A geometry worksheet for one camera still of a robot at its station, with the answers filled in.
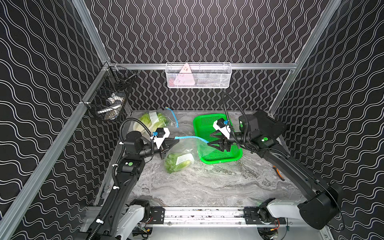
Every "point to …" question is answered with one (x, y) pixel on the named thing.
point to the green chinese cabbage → (175, 162)
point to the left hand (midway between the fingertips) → (177, 138)
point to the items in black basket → (114, 104)
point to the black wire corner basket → (112, 79)
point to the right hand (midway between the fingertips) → (210, 137)
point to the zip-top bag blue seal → (186, 152)
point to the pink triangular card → (184, 79)
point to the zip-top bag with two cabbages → (173, 121)
